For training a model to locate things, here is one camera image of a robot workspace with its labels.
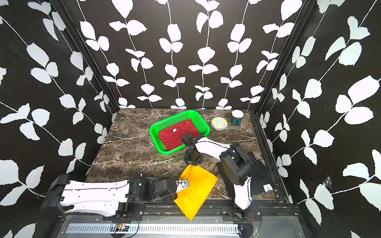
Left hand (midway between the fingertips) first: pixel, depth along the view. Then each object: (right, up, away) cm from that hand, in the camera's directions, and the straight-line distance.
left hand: (179, 185), depth 73 cm
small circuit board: (-28, -20, -2) cm, 35 cm away
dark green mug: (+38, +36, +31) cm, 61 cm away
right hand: (+3, +7, +17) cm, 19 cm away
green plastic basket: (-20, +27, +27) cm, 43 cm away
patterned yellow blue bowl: (+27, +31, +39) cm, 56 cm away
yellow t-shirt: (+7, -9, +4) cm, 12 cm away
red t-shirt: (-9, +21, +30) cm, 38 cm away
